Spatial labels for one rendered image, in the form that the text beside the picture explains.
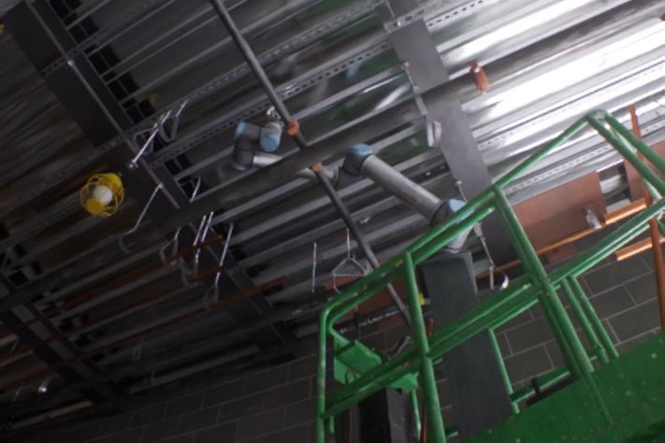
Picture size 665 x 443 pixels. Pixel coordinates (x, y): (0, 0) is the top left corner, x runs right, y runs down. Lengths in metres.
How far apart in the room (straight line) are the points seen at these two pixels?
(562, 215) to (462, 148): 1.07
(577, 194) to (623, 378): 2.49
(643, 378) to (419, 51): 2.01
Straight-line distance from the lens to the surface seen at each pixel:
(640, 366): 1.39
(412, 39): 2.79
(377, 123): 2.23
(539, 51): 2.28
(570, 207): 3.79
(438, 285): 2.21
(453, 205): 2.37
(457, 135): 3.03
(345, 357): 2.41
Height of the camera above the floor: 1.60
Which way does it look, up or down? 59 degrees up
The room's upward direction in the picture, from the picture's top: straight up
